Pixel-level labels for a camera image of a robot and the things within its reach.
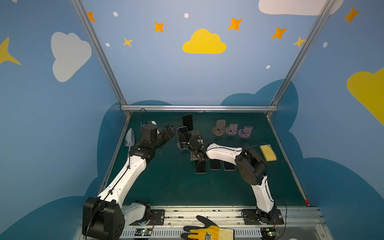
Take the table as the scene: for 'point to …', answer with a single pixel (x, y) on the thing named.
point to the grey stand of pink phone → (195, 133)
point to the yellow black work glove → (210, 231)
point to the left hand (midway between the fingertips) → (174, 131)
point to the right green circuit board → (268, 233)
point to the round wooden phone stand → (220, 129)
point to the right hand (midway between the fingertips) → (198, 153)
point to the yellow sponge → (268, 152)
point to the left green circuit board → (143, 232)
